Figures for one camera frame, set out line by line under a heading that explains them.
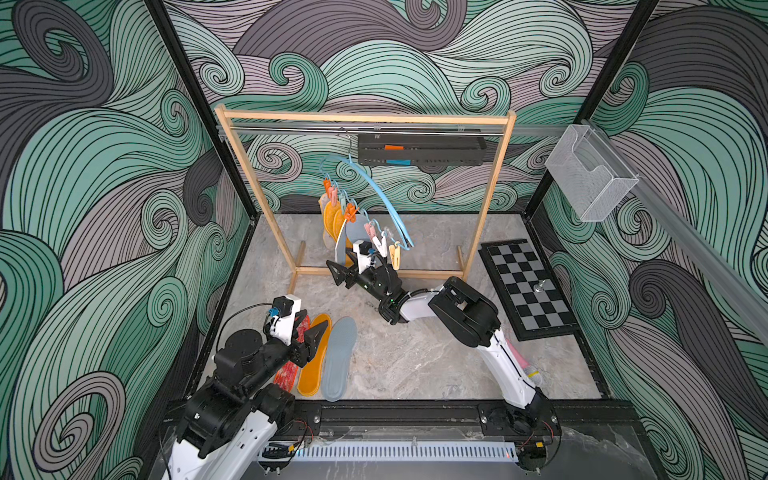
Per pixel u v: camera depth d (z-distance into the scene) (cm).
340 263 83
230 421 44
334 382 79
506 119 57
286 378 80
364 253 79
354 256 80
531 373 76
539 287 92
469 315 59
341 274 80
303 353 57
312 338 57
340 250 80
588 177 78
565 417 75
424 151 107
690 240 60
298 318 66
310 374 81
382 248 69
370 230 71
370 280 81
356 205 71
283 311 53
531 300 92
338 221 83
